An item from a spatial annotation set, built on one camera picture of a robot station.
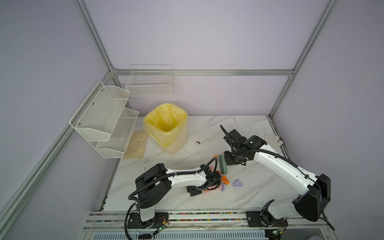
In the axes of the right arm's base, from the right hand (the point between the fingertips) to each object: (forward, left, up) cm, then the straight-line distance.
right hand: (226, 160), depth 78 cm
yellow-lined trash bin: (+31, +37, -6) cm, 49 cm away
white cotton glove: (+26, -39, -18) cm, 50 cm away
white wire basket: (+47, +46, +19) cm, 69 cm away
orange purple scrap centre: (-6, 0, -15) cm, 16 cm away
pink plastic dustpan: (-4, +7, -2) cm, 9 cm away
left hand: (-9, +22, -11) cm, 26 cm away
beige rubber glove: (+18, +58, -13) cm, 62 cm away
